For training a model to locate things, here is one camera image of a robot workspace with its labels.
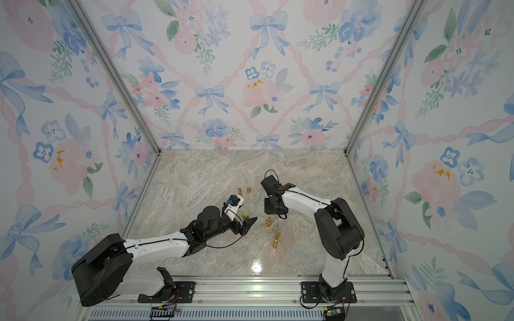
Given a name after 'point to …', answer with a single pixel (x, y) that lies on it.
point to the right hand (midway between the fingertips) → (272, 208)
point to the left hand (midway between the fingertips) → (250, 210)
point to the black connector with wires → (163, 311)
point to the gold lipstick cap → (249, 190)
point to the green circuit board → (334, 313)
